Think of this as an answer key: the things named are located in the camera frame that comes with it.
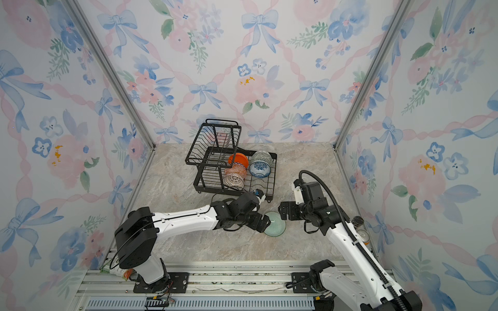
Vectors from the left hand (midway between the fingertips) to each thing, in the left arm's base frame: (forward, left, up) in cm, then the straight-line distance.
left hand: (265, 218), depth 81 cm
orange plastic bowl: (+39, +12, -6) cm, 41 cm away
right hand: (+3, -9, +5) cm, 11 cm away
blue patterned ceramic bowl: (+32, +1, -4) cm, 32 cm away
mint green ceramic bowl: (0, -6, -8) cm, 10 cm away
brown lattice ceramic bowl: (+23, +15, -7) cm, 29 cm away
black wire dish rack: (+17, +18, +13) cm, 28 cm away
